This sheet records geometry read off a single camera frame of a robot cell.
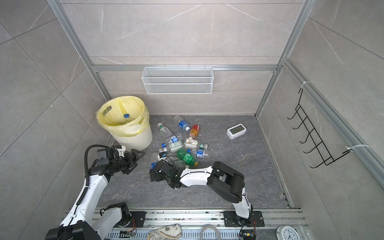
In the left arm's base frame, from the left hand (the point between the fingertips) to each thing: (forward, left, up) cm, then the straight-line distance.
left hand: (140, 155), depth 81 cm
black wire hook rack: (-9, -85, +17) cm, 87 cm away
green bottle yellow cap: (+3, -25, -9) cm, 27 cm away
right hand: (-5, -7, -10) cm, 13 cm away
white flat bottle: (+13, -28, -9) cm, 33 cm away
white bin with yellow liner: (+26, +14, +1) cm, 29 cm away
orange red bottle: (+23, -31, -10) cm, 40 cm away
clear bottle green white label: (+11, -18, -9) cm, 23 cm away
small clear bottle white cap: (+27, -8, -13) cm, 31 cm away
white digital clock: (+23, -61, -10) cm, 66 cm away
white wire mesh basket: (+49, -20, +16) cm, 55 cm away
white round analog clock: (-37, -71, -10) cm, 81 cm away
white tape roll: (-34, -35, -11) cm, 50 cm away
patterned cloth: (-35, -17, -10) cm, 40 cm away
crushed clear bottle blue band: (+18, -17, -10) cm, 27 cm away
